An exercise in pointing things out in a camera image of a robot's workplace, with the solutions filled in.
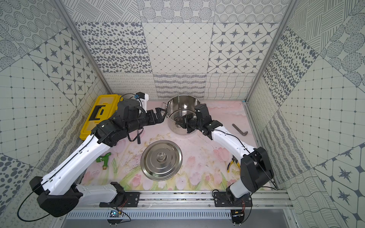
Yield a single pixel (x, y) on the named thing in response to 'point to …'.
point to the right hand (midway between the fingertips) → (175, 121)
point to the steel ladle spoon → (178, 121)
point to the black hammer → (139, 139)
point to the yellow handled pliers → (233, 159)
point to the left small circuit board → (114, 213)
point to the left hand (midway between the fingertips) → (160, 108)
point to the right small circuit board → (237, 215)
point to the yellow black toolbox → (104, 107)
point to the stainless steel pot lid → (162, 160)
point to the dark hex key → (244, 134)
